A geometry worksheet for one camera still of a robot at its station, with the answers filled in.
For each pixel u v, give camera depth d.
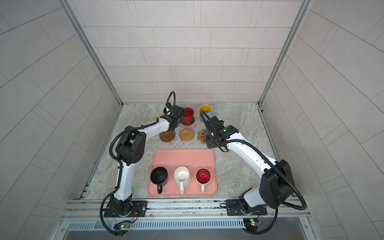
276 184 0.40
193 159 0.87
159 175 0.79
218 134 0.60
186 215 0.71
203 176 0.81
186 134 0.99
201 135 0.98
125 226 0.64
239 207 0.71
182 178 0.80
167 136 0.97
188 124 1.04
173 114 0.79
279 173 0.40
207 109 1.02
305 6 0.71
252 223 0.68
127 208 0.64
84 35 0.81
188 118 1.01
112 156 0.50
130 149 0.55
